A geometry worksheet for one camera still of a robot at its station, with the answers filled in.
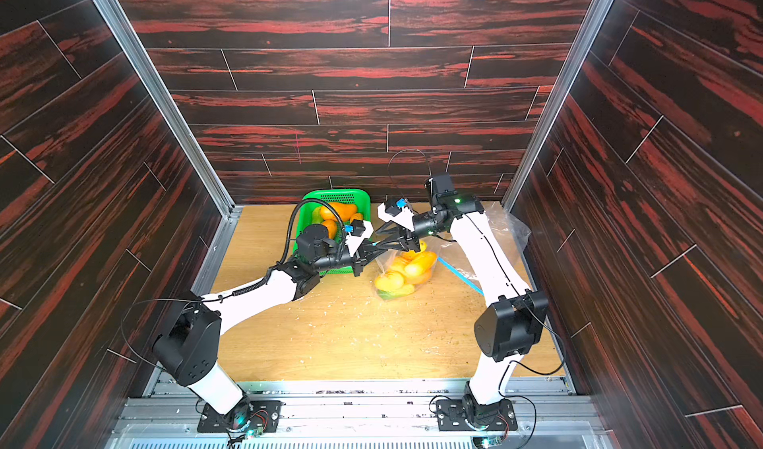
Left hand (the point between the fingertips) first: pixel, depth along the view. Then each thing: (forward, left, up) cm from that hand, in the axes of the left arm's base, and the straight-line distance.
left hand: (386, 248), depth 76 cm
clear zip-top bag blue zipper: (+3, -4, -16) cm, 17 cm away
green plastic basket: (+38, +10, -18) cm, 43 cm away
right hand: (+3, 0, +2) cm, 3 cm away
